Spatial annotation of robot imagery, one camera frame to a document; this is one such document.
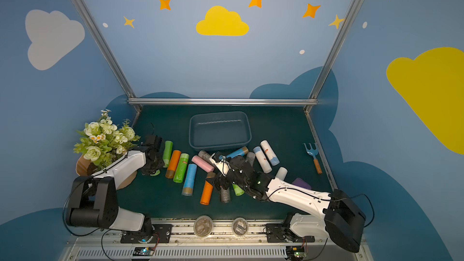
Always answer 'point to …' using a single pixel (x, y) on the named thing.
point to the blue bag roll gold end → (188, 183)
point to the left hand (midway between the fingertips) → (160, 164)
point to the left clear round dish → (203, 226)
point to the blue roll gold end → (241, 151)
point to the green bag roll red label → (181, 167)
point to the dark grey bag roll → (205, 156)
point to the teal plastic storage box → (219, 130)
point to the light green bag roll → (168, 153)
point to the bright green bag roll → (237, 190)
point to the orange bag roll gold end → (173, 164)
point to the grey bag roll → (225, 195)
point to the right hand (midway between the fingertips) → (217, 167)
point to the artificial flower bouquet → (101, 143)
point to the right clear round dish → (240, 226)
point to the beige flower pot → (86, 168)
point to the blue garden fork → (313, 152)
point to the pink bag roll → (203, 164)
